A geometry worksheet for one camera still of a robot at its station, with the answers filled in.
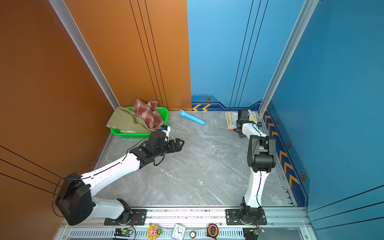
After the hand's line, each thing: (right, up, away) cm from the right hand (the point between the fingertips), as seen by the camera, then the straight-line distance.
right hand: (239, 125), depth 104 cm
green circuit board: (-65, -51, -33) cm, 89 cm away
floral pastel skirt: (-3, +6, +10) cm, 12 cm away
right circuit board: (-4, -51, -33) cm, 61 cm away
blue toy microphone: (-41, +10, +12) cm, 44 cm away
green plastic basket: (-55, +10, +8) cm, 57 cm away
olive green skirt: (-80, +4, -1) cm, 80 cm away
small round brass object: (-32, -49, -37) cm, 69 cm away
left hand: (-40, -9, -21) cm, 46 cm away
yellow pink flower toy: (-49, -47, -37) cm, 78 cm away
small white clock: (-38, -49, -35) cm, 72 cm away
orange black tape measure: (-23, -48, -37) cm, 64 cm away
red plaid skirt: (-63, +9, -1) cm, 64 cm away
